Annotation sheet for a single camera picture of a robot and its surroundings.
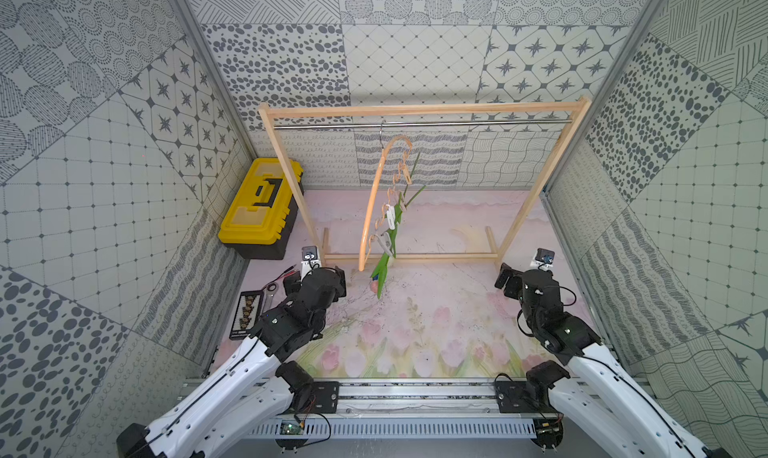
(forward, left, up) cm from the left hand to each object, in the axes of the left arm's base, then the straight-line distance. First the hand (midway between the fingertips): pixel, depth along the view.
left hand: (318, 267), depth 74 cm
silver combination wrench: (+3, +20, -19) cm, 28 cm away
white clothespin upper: (+8, -19, +12) cm, 23 cm away
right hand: (+3, -54, -6) cm, 54 cm away
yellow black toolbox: (+20, +23, -4) cm, 30 cm away
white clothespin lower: (0, -18, +10) cm, 21 cm away
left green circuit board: (-31, +5, -23) cm, 39 cm away
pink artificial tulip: (-1, -16, -2) cm, 16 cm away
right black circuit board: (-30, -58, -24) cm, 70 cm away
